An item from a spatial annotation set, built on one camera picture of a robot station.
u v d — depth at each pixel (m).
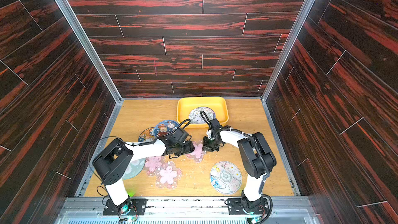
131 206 0.73
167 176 0.84
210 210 0.74
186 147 0.82
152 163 0.88
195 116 1.08
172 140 0.73
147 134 1.01
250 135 0.53
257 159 0.49
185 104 1.17
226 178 0.82
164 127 1.04
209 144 0.83
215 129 0.78
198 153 0.91
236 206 0.74
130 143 0.53
